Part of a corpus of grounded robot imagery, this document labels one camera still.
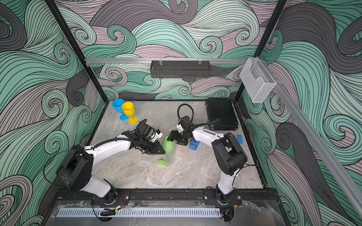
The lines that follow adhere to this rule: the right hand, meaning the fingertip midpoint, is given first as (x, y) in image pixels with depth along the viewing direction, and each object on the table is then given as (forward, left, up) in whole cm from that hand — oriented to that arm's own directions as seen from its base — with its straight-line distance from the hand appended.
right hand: (170, 141), depth 89 cm
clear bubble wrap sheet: (-4, +1, +1) cm, 5 cm away
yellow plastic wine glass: (+20, +29, +10) cm, 36 cm away
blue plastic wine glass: (+25, +39, +9) cm, 47 cm away
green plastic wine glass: (-12, +5, -2) cm, 13 cm away
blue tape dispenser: (-1, -15, -2) cm, 15 cm away
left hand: (-9, +3, +5) cm, 10 cm away
